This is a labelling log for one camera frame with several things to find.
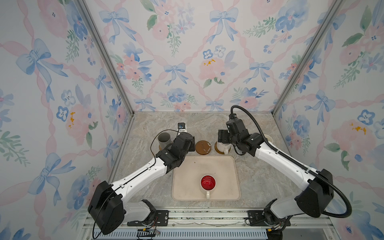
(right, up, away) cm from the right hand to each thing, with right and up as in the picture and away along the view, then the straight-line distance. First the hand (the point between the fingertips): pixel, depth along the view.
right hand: (224, 132), depth 82 cm
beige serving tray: (-21, -26, +6) cm, 34 cm away
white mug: (+1, -10, +9) cm, 13 cm away
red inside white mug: (-9, -29, +2) cm, 30 cm away
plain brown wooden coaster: (-2, -12, +16) cm, 20 cm away
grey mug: (-35, -5, +9) cm, 36 cm away
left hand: (-18, -2, -2) cm, 18 cm away
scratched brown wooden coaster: (-11, -11, +18) cm, 23 cm away
